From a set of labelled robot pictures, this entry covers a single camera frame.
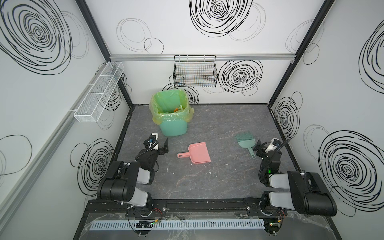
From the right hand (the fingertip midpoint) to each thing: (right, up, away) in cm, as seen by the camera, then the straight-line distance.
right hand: (264, 142), depth 88 cm
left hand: (-61, +3, 0) cm, 62 cm away
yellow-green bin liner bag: (-58, +24, +13) cm, 64 cm away
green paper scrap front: (-51, +22, +11) cm, 56 cm away
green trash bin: (-55, +8, +9) cm, 56 cm away
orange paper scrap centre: (-54, +20, +15) cm, 60 cm away
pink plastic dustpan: (-39, -8, +6) cm, 40 cm away
